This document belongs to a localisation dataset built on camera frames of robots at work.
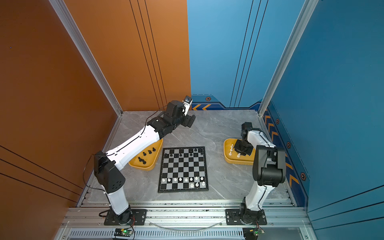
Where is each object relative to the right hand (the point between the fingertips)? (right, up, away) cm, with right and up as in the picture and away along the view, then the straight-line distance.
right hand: (238, 151), depth 94 cm
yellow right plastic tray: (-4, -3, -1) cm, 5 cm away
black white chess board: (-34, -9, -6) cm, 36 cm away
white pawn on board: (-45, -14, -11) cm, 48 cm away
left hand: (-32, +25, -13) cm, 43 cm away
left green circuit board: (-60, -34, -24) cm, 73 cm away
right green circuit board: (0, -35, -24) cm, 42 cm away
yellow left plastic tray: (-56, -4, -1) cm, 56 cm away
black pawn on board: (-46, -2, 0) cm, 46 cm away
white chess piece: (-3, +1, +2) cm, 4 cm away
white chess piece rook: (0, -2, -1) cm, 2 cm away
